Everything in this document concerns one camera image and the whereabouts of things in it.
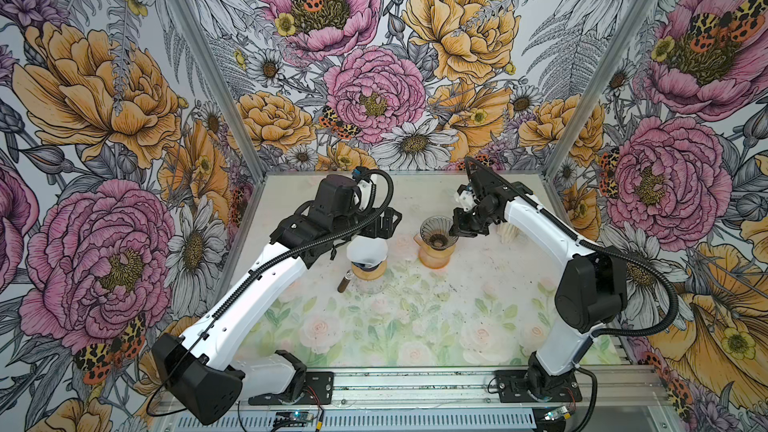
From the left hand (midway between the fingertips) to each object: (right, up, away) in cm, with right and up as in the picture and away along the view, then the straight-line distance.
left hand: (382, 223), depth 72 cm
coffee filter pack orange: (+27, -1, -8) cm, 28 cm away
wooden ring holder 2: (-3, -14, +9) cm, 17 cm away
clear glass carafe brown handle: (-6, -21, +19) cm, 29 cm away
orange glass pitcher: (+14, -11, +17) cm, 25 cm away
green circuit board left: (-20, -45, -2) cm, 49 cm away
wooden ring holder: (+17, -9, +17) cm, 26 cm away
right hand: (+20, -6, +13) cm, 25 cm away
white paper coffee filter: (-4, -8, +6) cm, 11 cm away
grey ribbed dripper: (+15, -4, +17) cm, 23 cm away
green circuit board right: (+42, -44, -1) cm, 61 cm away
